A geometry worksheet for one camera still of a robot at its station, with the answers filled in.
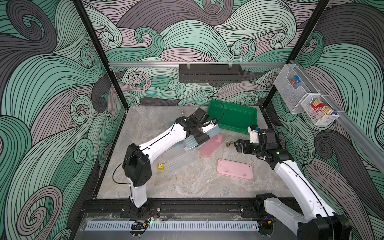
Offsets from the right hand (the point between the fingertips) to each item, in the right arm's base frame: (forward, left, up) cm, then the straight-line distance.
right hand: (244, 144), depth 80 cm
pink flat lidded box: (-8, +5, -14) cm, 17 cm away
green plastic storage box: (+34, -4, -16) cm, 37 cm away
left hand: (+8, +23, +4) cm, 24 cm away
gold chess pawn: (+9, +5, -14) cm, 17 cm away
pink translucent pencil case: (+10, +16, -17) cm, 25 cm away
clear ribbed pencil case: (-6, +40, -14) cm, 43 cm away
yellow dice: (-7, +47, -12) cm, 50 cm away
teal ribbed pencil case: (+2, +30, 0) cm, 30 cm away
